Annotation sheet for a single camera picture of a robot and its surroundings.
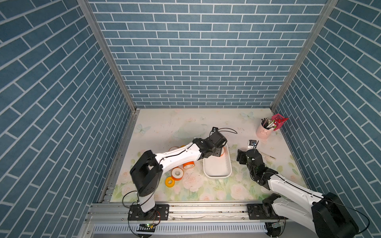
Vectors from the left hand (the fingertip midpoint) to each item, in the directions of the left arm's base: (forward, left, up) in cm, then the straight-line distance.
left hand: (219, 149), depth 84 cm
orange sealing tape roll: (-6, +18, -8) cm, 20 cm away
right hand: (+1, -16, -3) cm, 16 cm away
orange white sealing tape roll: (-10, +24, -11) cm, 28 cm away
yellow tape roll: (-15, +28, -12) cm, 34 cm away
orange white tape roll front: (-10, +24, -11) cm, 28 cm away
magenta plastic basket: (+22, -43, +1) cm, 48 cm away
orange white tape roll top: (+3, -5, -9) cm, 11 cm away
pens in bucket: (+20, -35, -1) cm, 40 cm away
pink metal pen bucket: (+14, -31, -4) cm, 34 cm away
